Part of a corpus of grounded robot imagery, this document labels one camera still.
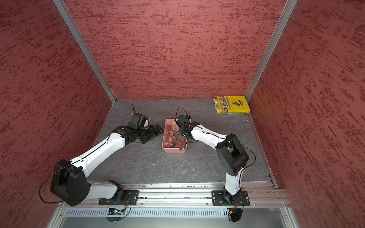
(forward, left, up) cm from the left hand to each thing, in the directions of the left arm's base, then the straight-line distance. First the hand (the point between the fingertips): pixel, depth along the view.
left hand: (158, 136), depth 83 cm
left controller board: (-36, +20, -15) cm, 44 cm away
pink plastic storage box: (+2, -8, -11) cm, 13 cm away
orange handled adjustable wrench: (+6, -10, -11) cm, 16 cm away
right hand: (+5, -16, -8) cm, 19 cm away
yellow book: (+36, -53, -10) cm, 65 cm away
